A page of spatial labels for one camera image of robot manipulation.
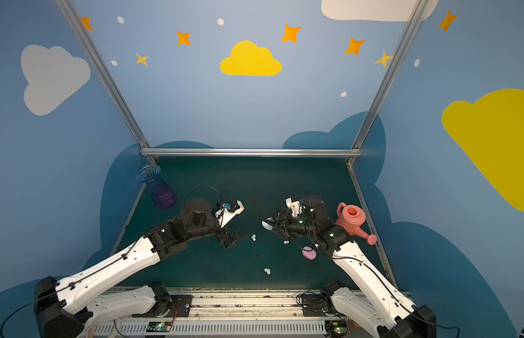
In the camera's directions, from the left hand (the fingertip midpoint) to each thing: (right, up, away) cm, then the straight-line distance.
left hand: (245, 219), depth 70 cm
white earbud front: (+8, -23, +11) cm, 27 cm away
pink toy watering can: (+43, -2, +16) cm, 46 cm away
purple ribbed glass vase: (-41, +5, +27) cm, 49 cm away
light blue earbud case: (+7, -2, -1) cm, 8 cm away
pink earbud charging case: (+25, -17, +15) cm, 34 cm away
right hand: (+9, -1, +1) cm, 9 cm away
